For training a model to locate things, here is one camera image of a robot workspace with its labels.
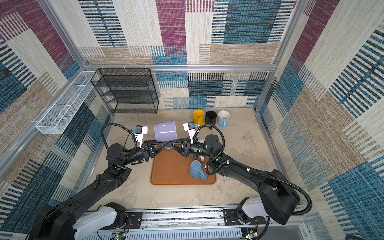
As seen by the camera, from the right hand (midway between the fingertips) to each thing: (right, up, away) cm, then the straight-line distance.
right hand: (168, 146), depth 67 cm
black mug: (+23, +14, +38) cm, 46 cm away
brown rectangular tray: (-3, -17, +27) cm, 32 cm away
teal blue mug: (+12, -15, +14) cm, 24 cm away
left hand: (-1, +1, -2) cm, 2 cm away
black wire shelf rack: (-37, +34, +43) cm, 66 cm away
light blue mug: (+32, +15, +38) cm, 52 cm away
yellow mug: (+14, +15, +38) cm, 43 cm away
